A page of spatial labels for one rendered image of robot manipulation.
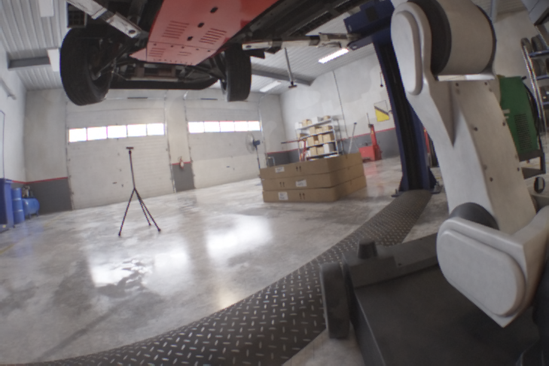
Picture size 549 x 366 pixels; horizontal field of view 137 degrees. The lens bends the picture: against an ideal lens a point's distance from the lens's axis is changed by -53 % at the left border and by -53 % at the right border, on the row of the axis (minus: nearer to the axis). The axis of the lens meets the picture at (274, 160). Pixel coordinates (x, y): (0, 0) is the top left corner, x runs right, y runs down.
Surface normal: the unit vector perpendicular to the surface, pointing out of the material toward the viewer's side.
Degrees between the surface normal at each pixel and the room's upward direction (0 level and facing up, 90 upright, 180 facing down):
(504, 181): 73
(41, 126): 90
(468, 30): 109
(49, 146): 90
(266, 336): 23
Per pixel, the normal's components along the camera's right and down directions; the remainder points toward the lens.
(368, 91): -0.73, 0.11
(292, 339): 0.11, -0.96
